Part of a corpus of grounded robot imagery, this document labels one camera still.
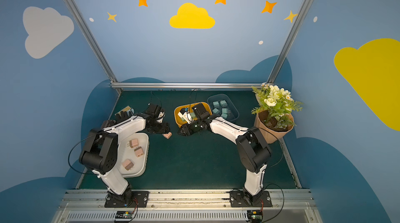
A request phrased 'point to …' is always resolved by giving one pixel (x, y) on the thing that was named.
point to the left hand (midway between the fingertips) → (165, 128)
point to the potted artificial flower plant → (275, 119)
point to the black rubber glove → (122, 116)
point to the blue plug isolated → (225, 110)
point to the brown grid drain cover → (108, 123)
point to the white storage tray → (133, 152)
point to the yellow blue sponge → (127, 110)
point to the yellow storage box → (189, 108)
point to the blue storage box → (233, 114)
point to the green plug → (224, 103)
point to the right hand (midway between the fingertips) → (181, 130)
